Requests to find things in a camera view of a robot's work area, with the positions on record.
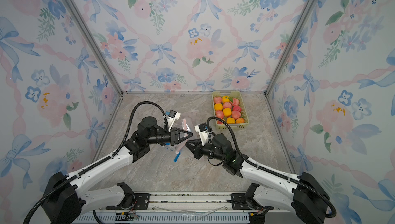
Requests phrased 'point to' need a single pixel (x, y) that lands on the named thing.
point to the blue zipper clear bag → (168, 147)
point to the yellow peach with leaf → (226, 98)
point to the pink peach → (236, 114)
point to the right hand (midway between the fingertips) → (186, 142)
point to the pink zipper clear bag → (179, 146)
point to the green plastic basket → (232, 94)
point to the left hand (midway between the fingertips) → (192, 135)
